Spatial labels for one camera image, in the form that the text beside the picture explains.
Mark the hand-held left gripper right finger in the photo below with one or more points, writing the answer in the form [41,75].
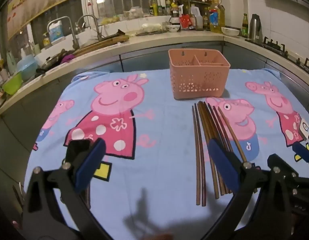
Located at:
[224,165]

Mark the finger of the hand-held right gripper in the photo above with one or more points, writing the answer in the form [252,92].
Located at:
[302,148]

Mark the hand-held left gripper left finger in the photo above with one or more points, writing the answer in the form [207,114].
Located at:
[90,165]

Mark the pile of long chopsticks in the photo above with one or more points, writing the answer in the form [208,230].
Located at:
[198,155]

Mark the pink perforated plastic basket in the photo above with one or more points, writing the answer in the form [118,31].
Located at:
[194,80]

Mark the blue cartoon pig printed blanket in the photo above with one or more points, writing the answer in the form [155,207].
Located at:
[169,135]

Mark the black gas stove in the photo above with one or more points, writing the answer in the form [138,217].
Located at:
[277,47]

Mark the purple cloth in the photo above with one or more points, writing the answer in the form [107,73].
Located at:
[67,58]

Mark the dark metal pan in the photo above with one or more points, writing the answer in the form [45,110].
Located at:
[52,61]

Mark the green plastic bowl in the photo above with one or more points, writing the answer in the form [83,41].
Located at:
[12,83]

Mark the light blue plastic container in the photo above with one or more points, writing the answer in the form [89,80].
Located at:
[27,67]

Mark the wooden cutting board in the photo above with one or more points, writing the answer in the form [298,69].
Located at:
[104,43]

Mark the steel thermos kettle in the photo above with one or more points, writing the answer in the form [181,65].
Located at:
[255,27]

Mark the tall steel faucet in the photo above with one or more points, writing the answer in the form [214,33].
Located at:
[74,35]

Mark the green glass bottle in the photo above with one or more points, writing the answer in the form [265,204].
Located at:
[245,27]

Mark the white ceramic bowl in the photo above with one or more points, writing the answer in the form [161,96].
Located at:
[230,31]

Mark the curved steel faucet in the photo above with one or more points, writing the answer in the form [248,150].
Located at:
[98,30]

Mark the white kitchen counter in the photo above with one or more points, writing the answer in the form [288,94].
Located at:
[149,41]

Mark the white blue detergent jug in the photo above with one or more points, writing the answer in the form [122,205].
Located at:
[55,32]

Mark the large yellow cooking oil bottle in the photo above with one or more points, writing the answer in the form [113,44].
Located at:
[216,20]

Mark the small patterned bowl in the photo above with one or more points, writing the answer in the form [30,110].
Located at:
[173,28]

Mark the red packet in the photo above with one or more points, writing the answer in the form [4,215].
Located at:
[186,21]

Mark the white plastic jug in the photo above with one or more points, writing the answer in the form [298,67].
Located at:
[197,17]

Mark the white bagged food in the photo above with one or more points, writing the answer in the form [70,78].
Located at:
[150,26]

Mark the printed window valance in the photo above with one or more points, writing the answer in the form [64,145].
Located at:
[39,2]

